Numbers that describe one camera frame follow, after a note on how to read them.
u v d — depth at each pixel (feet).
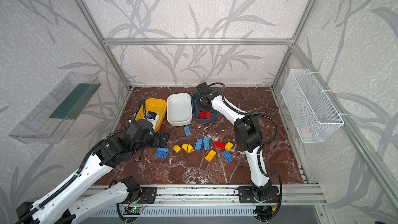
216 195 2.47
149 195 2.40
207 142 2.94
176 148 2.87
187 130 3.16
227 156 2.77
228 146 2.89
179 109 3.46
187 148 2.84
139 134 1.68
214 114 3.38
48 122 2.09
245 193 2.43
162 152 2.84
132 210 2.33
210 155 2.84
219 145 2.92
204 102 2.29
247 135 1.78
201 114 3.34
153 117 2.03
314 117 2.00
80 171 1.38
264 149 1.83
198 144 2.92
